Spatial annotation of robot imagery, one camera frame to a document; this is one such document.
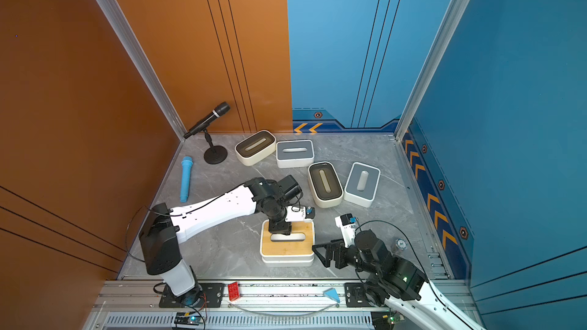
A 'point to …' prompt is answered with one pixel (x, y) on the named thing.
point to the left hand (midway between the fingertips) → (290, 220)
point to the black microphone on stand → (214, 154)
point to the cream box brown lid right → (325, 186)
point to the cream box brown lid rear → (256, 147)
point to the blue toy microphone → (186, 163)
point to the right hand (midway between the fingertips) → (322, 248)
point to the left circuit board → (185, 318)
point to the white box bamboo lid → (270, 248)
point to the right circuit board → (386, 320)
